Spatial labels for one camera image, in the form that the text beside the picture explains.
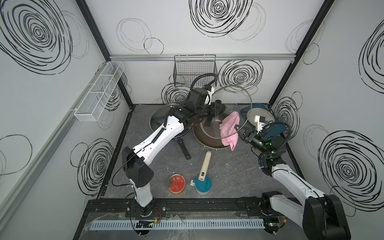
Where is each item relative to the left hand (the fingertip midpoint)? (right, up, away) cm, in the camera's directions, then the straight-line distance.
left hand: (221, 107), depth 72 cm
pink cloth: (+3, -9, -2) cm, 10 cm away
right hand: (+6, -10, -3) cm, 12 cm away
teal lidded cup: (-9, -40, +1) cm, 41 cm away
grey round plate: (+39, -1, +42) cm, 58 cm away
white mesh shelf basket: (-74, +1, +14) cm, 75 cm away
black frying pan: (-22, -18, +19) cm, 35 cm away
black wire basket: (-18, +27, +24) cm, 40 cm away
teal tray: (+45, -13, +34) cm, 58 cm away
